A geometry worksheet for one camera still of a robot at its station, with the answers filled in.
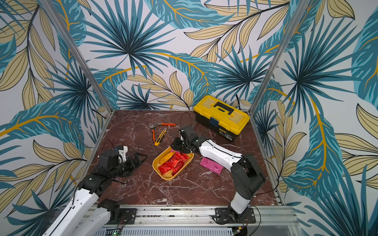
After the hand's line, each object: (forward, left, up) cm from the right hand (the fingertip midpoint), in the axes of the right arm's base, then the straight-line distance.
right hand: (172, 146), depth 85 cm
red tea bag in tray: (-7, -1, -8) cm, 11 cm away
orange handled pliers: (+26, +18, -11) cm, 33 cm away
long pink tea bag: (-8, -23, -10) cm, 26 cm away
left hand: (-11, +14, +3) cm, 18 cm away
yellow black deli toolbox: (+15, -33, +4) cm, 37 cm away
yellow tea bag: (-5, +4, -6) cm, 8 cm away
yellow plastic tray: (-12, +3, -12) cm, 17 cm away
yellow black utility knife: (+10, +12, -12) cm, 19 cm away
